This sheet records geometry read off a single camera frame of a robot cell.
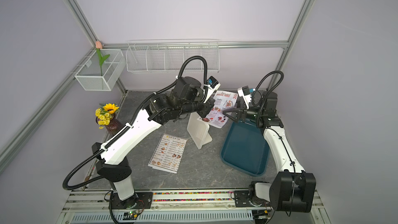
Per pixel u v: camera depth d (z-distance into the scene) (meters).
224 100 0.67
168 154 0.89
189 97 0.46
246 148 0.90
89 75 0.76
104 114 0.75
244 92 0.62
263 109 0.60
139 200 0.73
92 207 0.73
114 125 0.84
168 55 1.00
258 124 0.58
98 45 0.89
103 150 0.42
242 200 0.73
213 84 0.52
